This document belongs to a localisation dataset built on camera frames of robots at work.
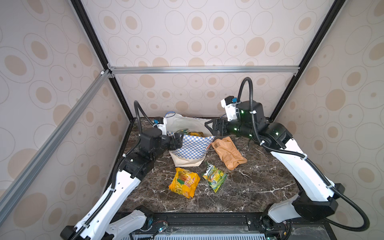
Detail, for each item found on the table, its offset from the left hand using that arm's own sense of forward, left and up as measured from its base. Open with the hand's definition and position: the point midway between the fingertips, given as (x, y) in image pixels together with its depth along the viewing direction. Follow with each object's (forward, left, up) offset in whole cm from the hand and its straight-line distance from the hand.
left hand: (180, 131), depth 67 cm
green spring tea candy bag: (-10, -18, -29) cm, 36 cm away
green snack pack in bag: (+19, 0, -24) cm, 31 cm away
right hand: (0, -13, +6) cm, 15 cm away
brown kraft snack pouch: (+7, -28, -31) cm, 42 cm away
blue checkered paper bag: (+5, -8, -12) cm, 15 cm away
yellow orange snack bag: (-14, -1, -27) cm, 30 cm away
